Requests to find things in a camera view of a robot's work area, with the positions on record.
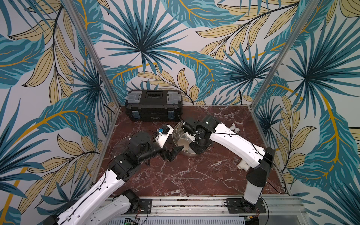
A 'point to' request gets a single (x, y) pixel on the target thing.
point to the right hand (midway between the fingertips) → (198, 148)
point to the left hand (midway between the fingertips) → (175, 142)
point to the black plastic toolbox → (154, 105)
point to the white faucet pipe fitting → (233, 128)
